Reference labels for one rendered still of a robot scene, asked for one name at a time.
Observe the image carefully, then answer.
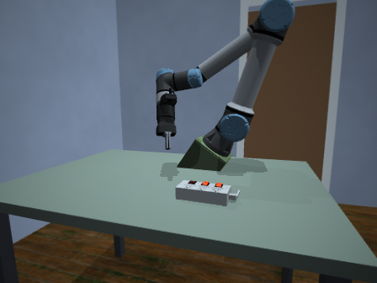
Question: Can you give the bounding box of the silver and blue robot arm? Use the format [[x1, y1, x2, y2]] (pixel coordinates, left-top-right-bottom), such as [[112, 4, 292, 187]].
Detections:
[[156, 0, 295, 157]]

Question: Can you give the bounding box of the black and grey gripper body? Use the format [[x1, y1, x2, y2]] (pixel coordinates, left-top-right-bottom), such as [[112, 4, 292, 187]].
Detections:
[[157, 88, 177, 136]]

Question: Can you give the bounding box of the white power strip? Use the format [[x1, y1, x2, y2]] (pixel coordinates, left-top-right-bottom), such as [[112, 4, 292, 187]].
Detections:
[[176, 180, 240, 206]]

